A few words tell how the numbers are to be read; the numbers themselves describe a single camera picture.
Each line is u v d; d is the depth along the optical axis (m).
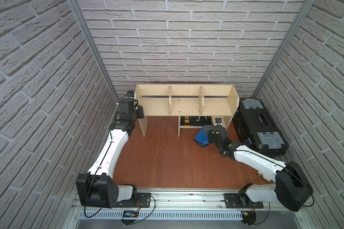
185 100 0.88
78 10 0.71
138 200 0.73
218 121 0.73
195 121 0.90
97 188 0.39
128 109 0.57
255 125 0.86
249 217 0.70
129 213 0.72
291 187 0.42
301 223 0.70
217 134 0.64
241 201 0.67
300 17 0.72
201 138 0.92
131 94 0.67
